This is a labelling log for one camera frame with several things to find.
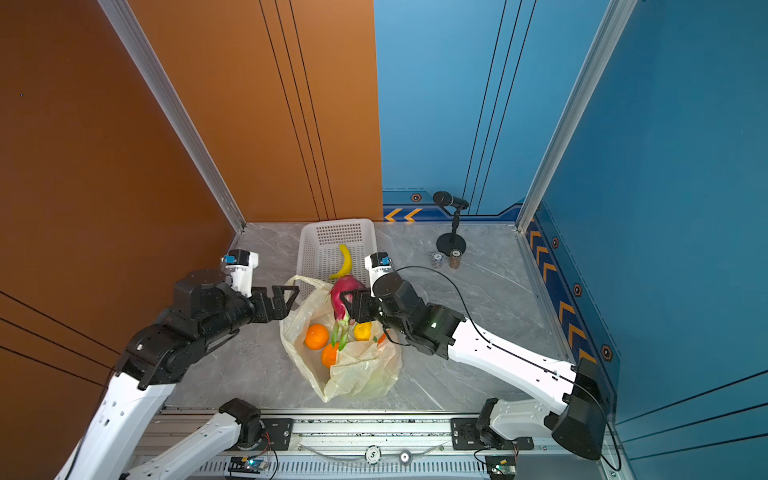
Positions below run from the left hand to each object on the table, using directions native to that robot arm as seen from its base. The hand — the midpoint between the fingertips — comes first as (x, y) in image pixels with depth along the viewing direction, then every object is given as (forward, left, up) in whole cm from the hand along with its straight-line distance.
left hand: (283, 286), depth 65 cm
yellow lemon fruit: (0, -16, -23) cm, 28 cm away
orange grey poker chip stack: (+29, -46, -25) cm, 59 cm away
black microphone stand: (+40, -47, -27) cm, 67 cm away
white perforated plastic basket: (+33, +3, -30) cm, 44 cm away
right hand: (0, -13, -4) cm, 14 cm away
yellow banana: (+28, -8, -28) cm, 41 cm away
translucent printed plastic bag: (-12, -18, -14) cm, 26 cm away
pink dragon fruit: (-4, -13, -4) cm, 14 cm away
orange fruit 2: (-4, -6, -28) cm, 29 cm away
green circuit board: (-30, +12, -33) cm, 46 cm away
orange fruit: (0, -2, -25) cm, 26 cm away
